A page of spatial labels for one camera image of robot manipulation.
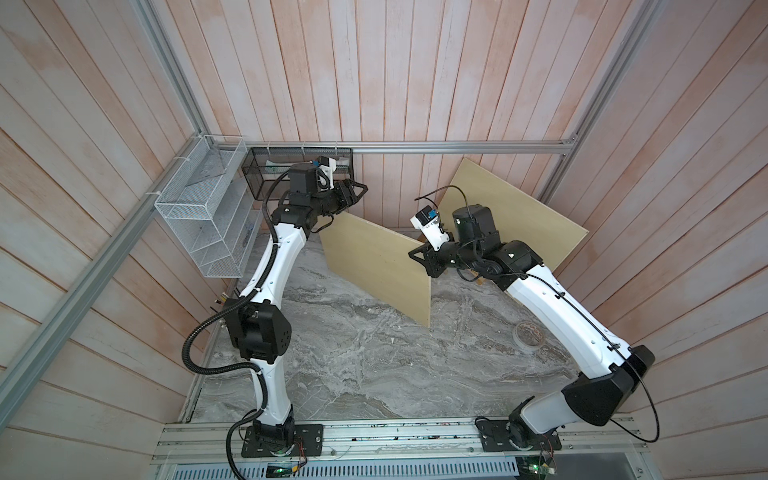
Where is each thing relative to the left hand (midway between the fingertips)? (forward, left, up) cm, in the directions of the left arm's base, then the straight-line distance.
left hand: (363, 194), depth 80 cm
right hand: (-18, -12, -4) cm, 22 cm away
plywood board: (-15, -4, -11) cm, 19 cm away
